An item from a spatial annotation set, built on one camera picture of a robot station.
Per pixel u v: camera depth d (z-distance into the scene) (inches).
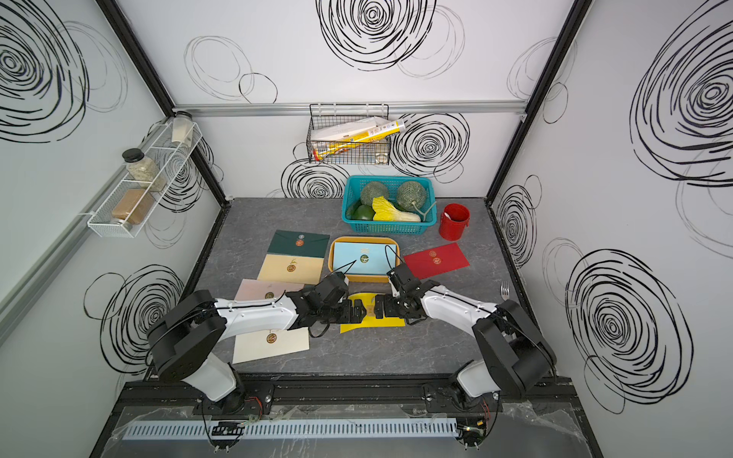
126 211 25.8
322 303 26.7
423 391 29.5
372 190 43.0
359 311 31.0
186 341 17.4
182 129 34.1
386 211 40.9
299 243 41.5
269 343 32.9
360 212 41.5
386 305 31.3
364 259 38.3
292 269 39.0
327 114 36.7
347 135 34.2
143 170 27.8
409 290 27.2
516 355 17.0
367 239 39.9
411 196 42.6
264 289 36.9
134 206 26.3
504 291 36.9
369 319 32.9
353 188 45.5
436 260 40.1
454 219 39.6
